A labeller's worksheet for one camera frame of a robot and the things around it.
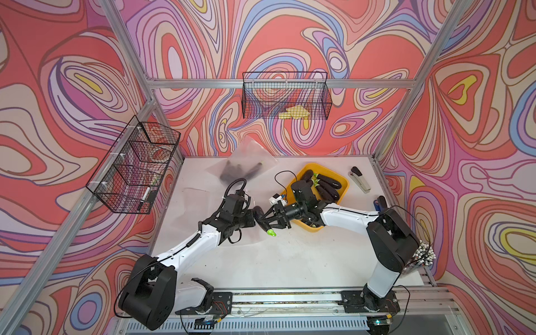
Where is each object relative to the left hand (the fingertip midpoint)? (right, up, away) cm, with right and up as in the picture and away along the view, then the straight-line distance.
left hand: (258, 216), depth 86 cm
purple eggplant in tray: (+35, +14, +19) cm, 42 cm away
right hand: (+3, -2, -10) cm, 11 cm away
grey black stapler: (+51, +15, +21) cm, 58 cm away
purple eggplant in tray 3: (+32, +8, +15) cm, 36 cm away
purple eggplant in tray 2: (+34, +10, +16) cm, 39 cm away
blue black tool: (+57, +4, +10) cm, 58 cm away
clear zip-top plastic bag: (-8, +26, +33) cm, 43 cm away
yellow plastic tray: (+19, -4, +1) cm, 19 cm away
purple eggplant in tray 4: (+25, +17, +23) cm, 38 cm away
